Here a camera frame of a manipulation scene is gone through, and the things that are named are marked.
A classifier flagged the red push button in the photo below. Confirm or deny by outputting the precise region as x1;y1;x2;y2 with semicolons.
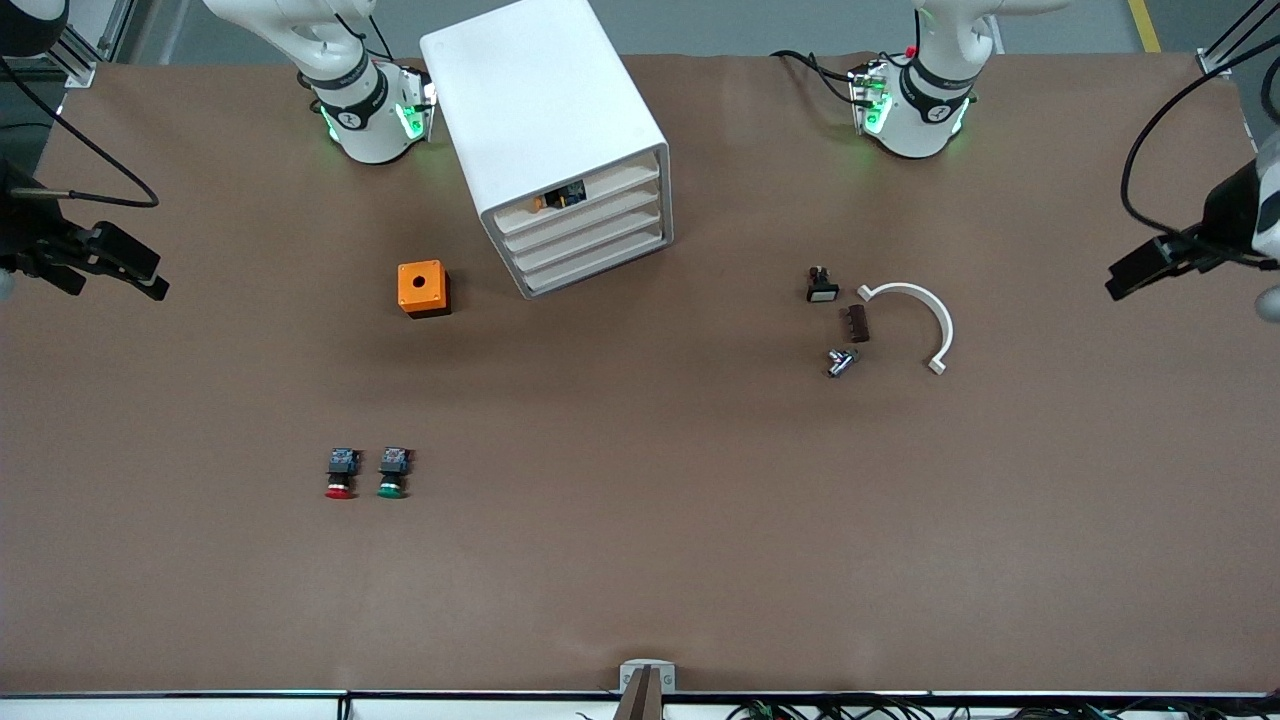
324;446;361;500

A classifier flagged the green push button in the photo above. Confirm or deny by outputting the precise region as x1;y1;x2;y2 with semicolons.
376;446;413;500

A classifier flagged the white drawer cabinet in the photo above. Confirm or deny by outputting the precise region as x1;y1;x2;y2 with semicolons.
419;0;674;301

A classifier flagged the white drawer above cabinet base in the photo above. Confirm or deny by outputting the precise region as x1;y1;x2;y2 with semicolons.
520;228;669;296

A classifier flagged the white semicircular pipe clamp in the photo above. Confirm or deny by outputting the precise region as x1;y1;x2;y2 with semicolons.
857;282;955;377

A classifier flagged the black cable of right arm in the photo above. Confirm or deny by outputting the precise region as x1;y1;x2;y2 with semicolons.
0;55;161;209

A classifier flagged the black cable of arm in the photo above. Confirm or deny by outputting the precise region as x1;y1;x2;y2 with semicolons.
0;55;161;209
1119;68;1243;241

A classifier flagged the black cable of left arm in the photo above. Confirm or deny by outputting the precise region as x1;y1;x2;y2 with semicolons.
1119;68;1243;241

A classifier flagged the aluminium frame profile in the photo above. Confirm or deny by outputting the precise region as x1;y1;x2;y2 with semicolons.
45;0;136;89
1195;0;1266;77

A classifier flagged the orange button enclosure box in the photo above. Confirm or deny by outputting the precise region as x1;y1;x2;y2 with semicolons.
397;260;452;319

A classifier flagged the black cable at arm base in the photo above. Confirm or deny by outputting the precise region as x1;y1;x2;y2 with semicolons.
770;48;863;107

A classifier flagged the white table edge rail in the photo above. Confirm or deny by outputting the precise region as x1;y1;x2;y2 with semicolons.
0;688;1280;720

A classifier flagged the grey metal mounting bracket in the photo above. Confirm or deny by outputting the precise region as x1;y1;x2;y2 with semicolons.
619;659;677;694

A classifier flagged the brown camera stand post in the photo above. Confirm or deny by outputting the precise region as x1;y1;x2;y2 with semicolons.
613;667;663;720

